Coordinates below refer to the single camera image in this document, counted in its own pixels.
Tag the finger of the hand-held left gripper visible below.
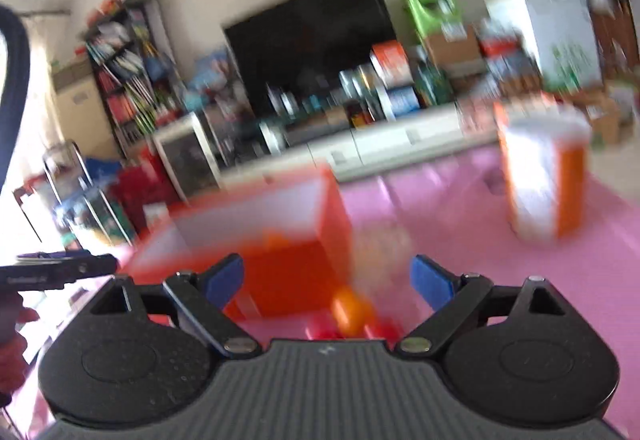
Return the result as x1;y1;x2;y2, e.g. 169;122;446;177
0;252;120;292

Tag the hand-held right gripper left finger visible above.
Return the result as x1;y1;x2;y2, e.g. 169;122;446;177
90;253;263;361

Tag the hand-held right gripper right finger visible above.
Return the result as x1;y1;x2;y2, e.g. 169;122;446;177
394;254;569;356

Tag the orange cardboard box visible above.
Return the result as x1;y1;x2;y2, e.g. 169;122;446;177
119;166;354;321

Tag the red cherry tomato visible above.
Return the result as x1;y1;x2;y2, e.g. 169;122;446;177
306;316;342;342
364;319;404;342

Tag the person's left hand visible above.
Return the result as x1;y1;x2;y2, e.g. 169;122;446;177
0;306;40;393

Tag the pink floral tablecloth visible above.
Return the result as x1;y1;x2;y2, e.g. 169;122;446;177
0;147;640;440

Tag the red plastic bag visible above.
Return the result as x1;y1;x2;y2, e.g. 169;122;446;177
111;164;177;233

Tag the white framed cabinet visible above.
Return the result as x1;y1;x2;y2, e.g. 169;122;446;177
151;111;224;201

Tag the white TV stand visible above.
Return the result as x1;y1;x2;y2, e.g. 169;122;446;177
219;102;468;188

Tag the orange canister with white lid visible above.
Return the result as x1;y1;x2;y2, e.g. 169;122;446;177
492;102;594;241

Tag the large tan cardboard box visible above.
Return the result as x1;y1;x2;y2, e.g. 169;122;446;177
51;61;117;157

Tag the blue and white carton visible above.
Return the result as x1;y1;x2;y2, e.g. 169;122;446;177
384;86;419;119

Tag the green plastic bag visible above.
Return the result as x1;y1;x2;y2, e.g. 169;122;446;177
416;64;454;106

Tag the dark bookshelf with books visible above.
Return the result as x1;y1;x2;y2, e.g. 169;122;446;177
81;0;182;157

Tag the orange and white carton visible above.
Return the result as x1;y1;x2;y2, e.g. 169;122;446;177
369;40;414;89

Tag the brown cardboard box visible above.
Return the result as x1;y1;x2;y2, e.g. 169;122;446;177
424;24;484;71

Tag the open cardboard box on floor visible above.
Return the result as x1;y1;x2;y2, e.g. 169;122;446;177
574;88;627;147

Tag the black television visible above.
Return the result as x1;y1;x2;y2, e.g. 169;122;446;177
222;0;402;119

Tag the white chest freezer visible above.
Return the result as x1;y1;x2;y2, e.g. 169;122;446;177
484;0;604;91

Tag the black cable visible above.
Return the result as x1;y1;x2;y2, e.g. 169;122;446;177
0;4;32;203

